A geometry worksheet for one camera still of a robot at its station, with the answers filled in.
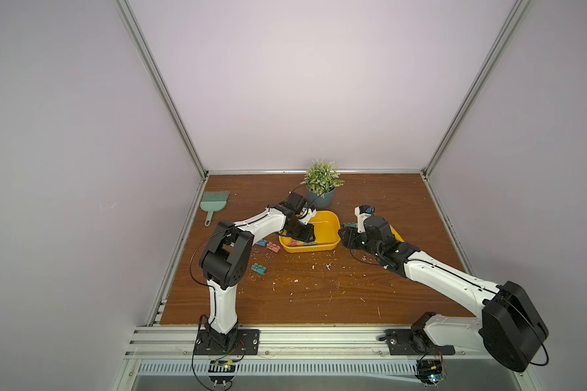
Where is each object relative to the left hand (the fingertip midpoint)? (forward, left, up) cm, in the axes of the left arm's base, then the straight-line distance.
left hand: (316, 237), depth 92 cm
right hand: (-2, -9, +10) cm, 14 cm away
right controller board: (-41, -33, -5) cm, 53 cm away
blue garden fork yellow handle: (+4, -33, -3) cm, 33 cm away
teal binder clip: (-12, +21, -3) cm, 25 cm away
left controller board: (-42, +29, -7) cm, 52 cm away
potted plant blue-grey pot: (+19, -2, +13) cm, 23 cm away
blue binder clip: (-1, +21, -3) cm, 22 cm away
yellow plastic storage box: (+3, -5, -3) cm, 6 cm away
